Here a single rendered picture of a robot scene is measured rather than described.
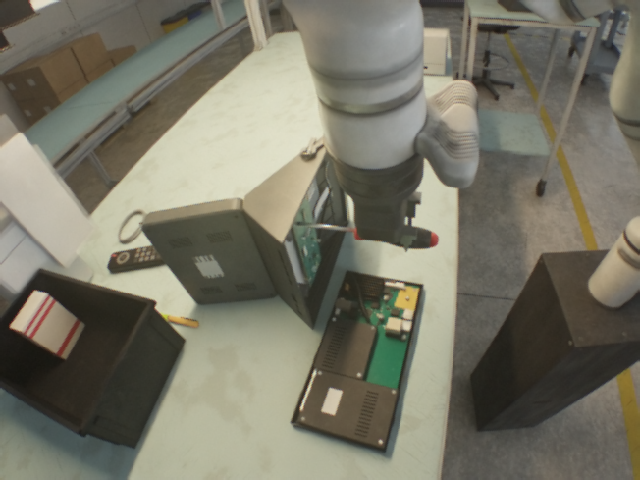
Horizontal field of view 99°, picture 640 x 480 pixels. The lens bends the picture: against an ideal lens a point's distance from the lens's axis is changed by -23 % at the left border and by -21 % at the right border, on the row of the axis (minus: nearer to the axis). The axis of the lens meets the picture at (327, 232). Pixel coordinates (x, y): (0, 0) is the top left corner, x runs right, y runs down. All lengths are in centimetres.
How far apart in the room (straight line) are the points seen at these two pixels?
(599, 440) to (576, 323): 99
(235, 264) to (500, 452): 130
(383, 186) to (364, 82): 9
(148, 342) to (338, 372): 27
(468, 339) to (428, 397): 119
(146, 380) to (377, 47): 51
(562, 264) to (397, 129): 72
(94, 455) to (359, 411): 41
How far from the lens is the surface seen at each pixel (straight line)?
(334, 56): 19
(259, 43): 178
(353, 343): 51
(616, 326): 86
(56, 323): 72
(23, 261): 75
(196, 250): 51
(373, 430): 47
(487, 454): 155
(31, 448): 73
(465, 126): 24
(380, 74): 19
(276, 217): 41
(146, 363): 55
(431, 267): 61
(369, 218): 31
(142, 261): 75
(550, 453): 164
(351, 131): 22
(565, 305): 83
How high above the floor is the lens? 149
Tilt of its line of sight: 47 degrees down
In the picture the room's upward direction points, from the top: 11 degrees counter-clockwise
